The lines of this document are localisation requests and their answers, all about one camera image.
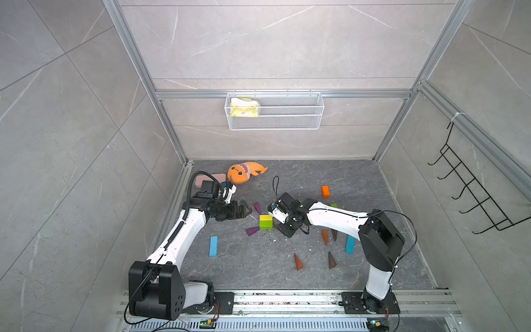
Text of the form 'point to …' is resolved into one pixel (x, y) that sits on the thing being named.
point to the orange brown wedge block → (325, 234)
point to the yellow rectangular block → (265, 217)
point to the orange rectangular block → (325, 191)
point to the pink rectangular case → (221, 178)
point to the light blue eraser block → (213, 246)
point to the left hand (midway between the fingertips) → (242, 209)
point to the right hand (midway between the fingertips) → (285, 227)
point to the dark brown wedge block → (331, 262)
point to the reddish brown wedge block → (298, 262)
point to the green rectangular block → (266, 225)
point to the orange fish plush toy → (240, 173)
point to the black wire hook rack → (479, 203)
